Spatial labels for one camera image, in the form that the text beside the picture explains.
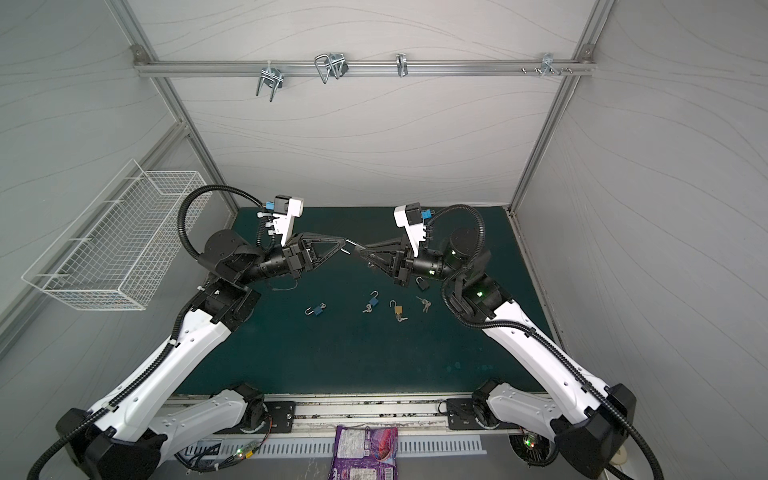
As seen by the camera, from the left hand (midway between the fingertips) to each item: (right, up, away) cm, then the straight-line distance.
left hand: (347, 242), depth 55 cm
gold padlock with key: (+10, -23, +38) cm, 45 cm away
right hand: (+4, 0, +2) cm, 4 cm away
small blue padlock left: (-15, -23, +38) cm, 46 cm away
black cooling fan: (+43, -51, +17) cm, 69 cm away
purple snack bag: (+2, -49, +13) cm, 51 cm away
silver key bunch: (+19, -21, +40) cm, 49 cm away
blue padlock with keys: (+2, -20, +38) cm, 44 cm away
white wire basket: (-55, -2, +14) cm, 57 cm away
